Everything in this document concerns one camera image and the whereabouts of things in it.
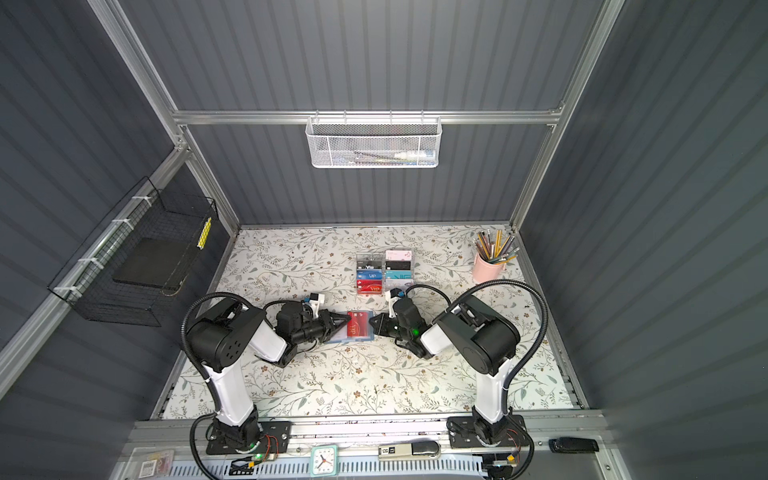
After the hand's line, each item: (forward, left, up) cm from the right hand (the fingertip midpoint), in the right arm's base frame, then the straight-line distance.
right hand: (372, 324), depth 93 cm
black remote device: (-32, -49, +3) cm, 59 cm away
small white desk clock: (-36, +9, +2) cm, 37 cm away
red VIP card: (-1, +4, +2) cm, 4 cm away
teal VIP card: (+16, -9, +5) cm, 19 cm away
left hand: (+1, +6, +3) cm, 7 cm away
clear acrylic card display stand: (+13, -5, +3) cm, 15 cm away
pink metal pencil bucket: (+16, -37, +6) cm, 41 cm away
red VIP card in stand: (+12, +1, +3) cm, 13 cm away
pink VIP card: (+20, -9, +9) cm, 24 cm away
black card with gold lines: (+18, -8, +7) cm, 21 cm away
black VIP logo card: (+18, +1, +8) cm, 20 cm away
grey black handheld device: (-34, -13, +6) cm, 37 cm away
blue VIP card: (+16, +1, +5) cm, 17 cm away
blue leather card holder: (-5, +9, +1) cm, 10 cm away
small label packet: (-37, +48, +3) cm, 60 cm away
